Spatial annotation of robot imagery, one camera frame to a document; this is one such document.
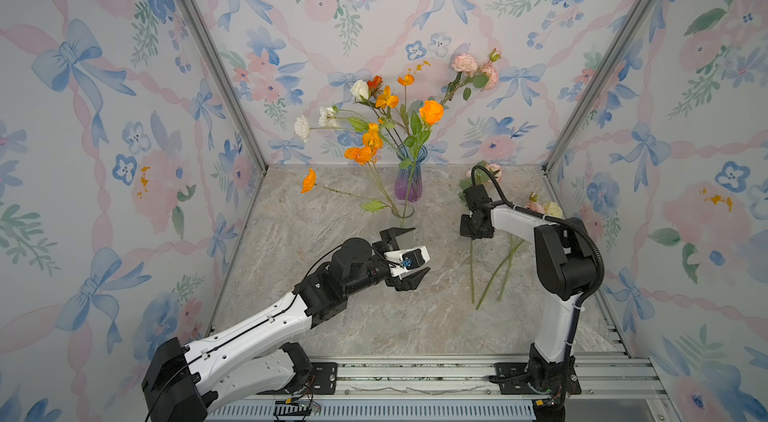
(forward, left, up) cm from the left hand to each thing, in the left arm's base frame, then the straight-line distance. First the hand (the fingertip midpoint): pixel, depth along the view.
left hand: (418, 242), depth 68 cm
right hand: (+22, -21, -27) cm, 40 cm away
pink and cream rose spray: (+26, -48, -21) cm, 59 cm away
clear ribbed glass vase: (+16, +3, -9) cm, 19 cm away
